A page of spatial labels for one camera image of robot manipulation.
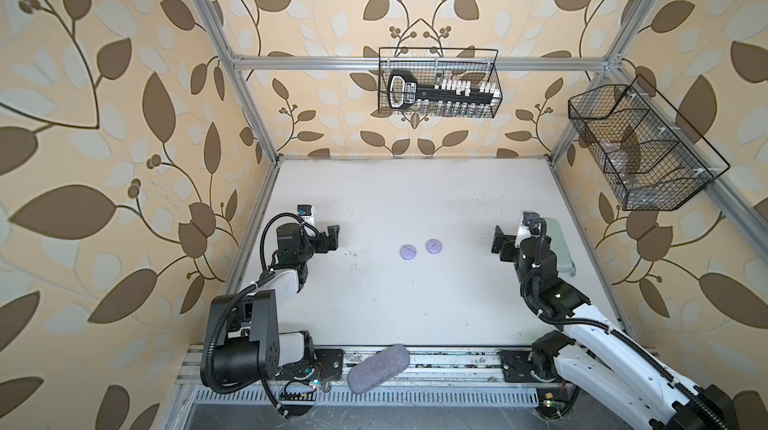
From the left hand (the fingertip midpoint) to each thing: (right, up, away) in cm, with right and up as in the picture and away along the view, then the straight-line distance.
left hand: (323, 224), depth 90 cm
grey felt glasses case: (+18, -32, -20) cm, 42 cm away
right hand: (+55, -1, -11) cm, 56 cm away
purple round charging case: (+26, -9, +3) cm, 28 cm away
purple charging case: (+34, -8, +5) cm, 35 cm away
